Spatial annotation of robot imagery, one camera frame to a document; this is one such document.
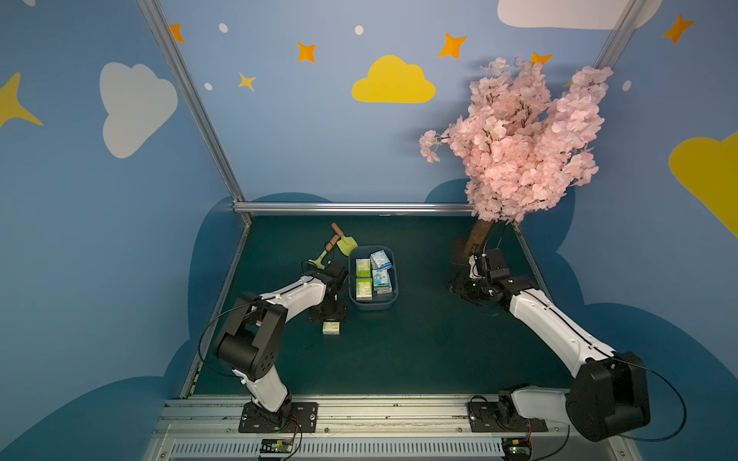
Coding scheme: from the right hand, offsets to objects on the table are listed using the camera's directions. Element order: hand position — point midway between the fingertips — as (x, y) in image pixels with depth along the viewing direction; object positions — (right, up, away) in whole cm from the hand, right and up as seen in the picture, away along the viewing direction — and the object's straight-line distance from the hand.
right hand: (457, 283), depth 87 cm
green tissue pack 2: (-30, +3, +17) cm, 34 cm away
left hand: (-39, -11, +5) cm, 41 cm away
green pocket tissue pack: (-39, -14, +1) cm, 42 cm away
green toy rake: (-44, +11, +24) cm, 51 cm away
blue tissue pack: (-23, -1, +8) cm, 25 cm away
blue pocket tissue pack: (-24, +6, +14) cm, 28 cm away
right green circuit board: (+11, -41, -14) cm, 45 cm away
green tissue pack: (-29, -3, +8) cm, 30 cm away
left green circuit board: (-51, -39, -15) cm, 66 cm away
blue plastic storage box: (-24, -8, +9) cm, 27 cm away
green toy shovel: (-37, +13, +25) cm, 46 cm away
